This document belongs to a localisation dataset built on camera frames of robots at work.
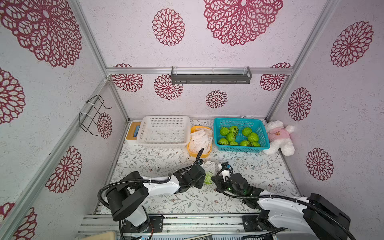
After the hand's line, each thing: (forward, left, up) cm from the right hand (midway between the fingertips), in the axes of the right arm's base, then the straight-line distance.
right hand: (210, 178), depth 82 cm
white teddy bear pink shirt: (+28, -47, -1) cm, 55 cm away
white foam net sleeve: (+3, +1, +7) cm, 8 cm away
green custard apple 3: (+37, -19, -2) cm, 41 cm away
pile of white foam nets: (+27, +5, 0) cm, 28 cm away
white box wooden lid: (+29, +53, -1) cm, 60 cm away
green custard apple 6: (+31, -15, -2) cm, 34 cm away
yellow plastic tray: (+34, +11, 0) cm, 35 cm away
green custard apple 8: (+26, -24, -2) cm, 35 cm away
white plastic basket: (+38, +33, -7) cm, 51 cm away
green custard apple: (-1, +1, 0) cm, 1 cm away
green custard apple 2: (+36, -12, -2) cm, 38 cm away
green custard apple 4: (+36, -28, -3) cm, 46 cm away
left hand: (+2, +5, -5) cm, 7 cm away
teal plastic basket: (+37, -24, -7) cm, 44 cm away
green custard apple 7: (+26, -10, -2) cm, 28 cm away
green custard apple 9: (+25, -31, -2) cm, 40 cm away
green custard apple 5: (+31, -31, -3) cm, 44 cm away
